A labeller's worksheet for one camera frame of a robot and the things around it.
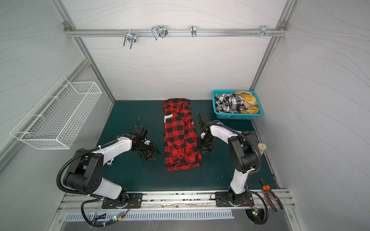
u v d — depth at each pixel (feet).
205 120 2.59
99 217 2.35
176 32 2.58
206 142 2.57
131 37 2.61
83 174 1.43
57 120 2.25
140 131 2.46
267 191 2.50
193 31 2.56
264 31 2.50
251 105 3.43
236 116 3.40
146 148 2.56
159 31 2.51
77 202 2.45
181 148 2.94
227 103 3.60
